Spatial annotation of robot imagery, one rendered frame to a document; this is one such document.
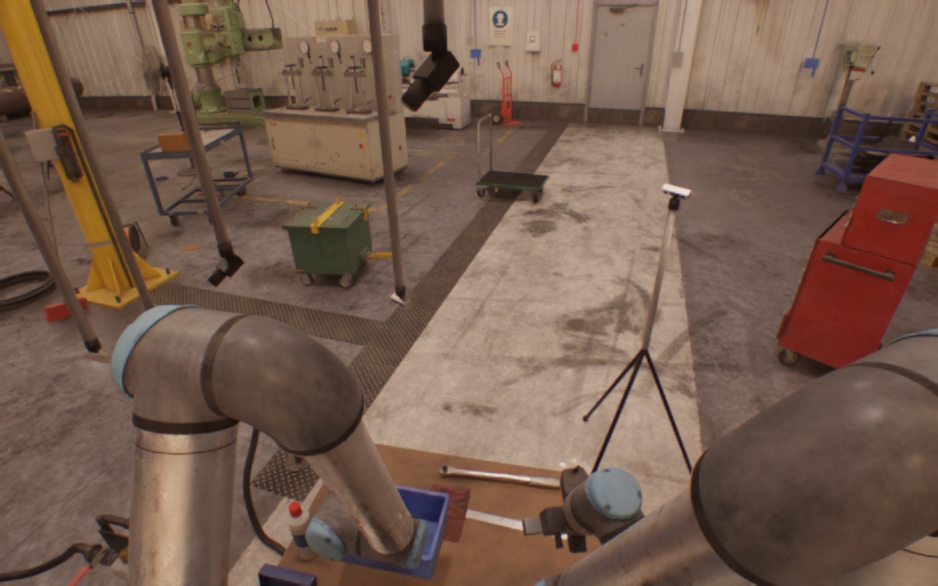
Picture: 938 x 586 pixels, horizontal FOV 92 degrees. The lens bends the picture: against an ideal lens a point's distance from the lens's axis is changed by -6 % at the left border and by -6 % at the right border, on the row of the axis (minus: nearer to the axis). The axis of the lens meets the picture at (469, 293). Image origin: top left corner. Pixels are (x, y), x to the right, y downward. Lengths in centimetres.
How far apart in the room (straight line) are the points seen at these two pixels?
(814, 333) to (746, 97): 769
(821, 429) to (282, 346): 47
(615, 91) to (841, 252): 770
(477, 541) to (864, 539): 139
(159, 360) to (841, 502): 60
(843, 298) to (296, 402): 299
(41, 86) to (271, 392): 403
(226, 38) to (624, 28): 775
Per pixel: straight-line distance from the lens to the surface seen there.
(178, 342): 58
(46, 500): 310
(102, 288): 497
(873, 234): 308
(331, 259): 388
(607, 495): 89
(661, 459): 264
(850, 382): 41
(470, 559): 165
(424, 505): 150
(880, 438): 39
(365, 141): 627
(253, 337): 54
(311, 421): 55
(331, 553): 108
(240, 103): 1179
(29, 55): 444
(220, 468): 64
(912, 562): 53
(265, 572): 161
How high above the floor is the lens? 190
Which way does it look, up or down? 30 degrees down
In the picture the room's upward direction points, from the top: 1 degrees counter-clockwise
